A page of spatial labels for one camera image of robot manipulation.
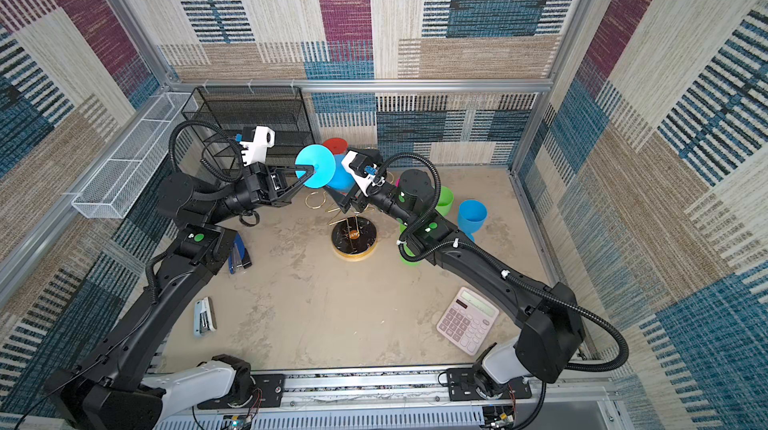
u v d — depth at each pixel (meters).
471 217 0.91
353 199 0.58
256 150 0.52
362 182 0.56
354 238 0.99
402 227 0.60
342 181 0.59
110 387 0.38
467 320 0.83
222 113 1.05
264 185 0.50
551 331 0.41
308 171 0.52
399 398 0.73
